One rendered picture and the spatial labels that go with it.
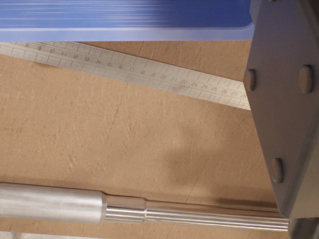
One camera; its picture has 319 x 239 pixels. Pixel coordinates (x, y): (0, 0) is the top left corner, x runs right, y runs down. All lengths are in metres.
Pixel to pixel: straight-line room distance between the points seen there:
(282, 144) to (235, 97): 0.46
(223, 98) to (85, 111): 0.13
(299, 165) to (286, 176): 0.01
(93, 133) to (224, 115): 0.12
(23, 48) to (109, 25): 0.17
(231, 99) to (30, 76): 0.18
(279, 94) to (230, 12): 0.26
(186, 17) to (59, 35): 0.08
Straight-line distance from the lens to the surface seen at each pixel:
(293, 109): 0.16
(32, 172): 0.68
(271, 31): 0.17
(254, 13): 0.20
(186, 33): 0.41
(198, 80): 0.60
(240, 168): 0.70
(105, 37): 0.40
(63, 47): 0.56
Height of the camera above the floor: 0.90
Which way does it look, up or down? 43 degrees down
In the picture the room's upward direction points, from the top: 172 degrees clockwise
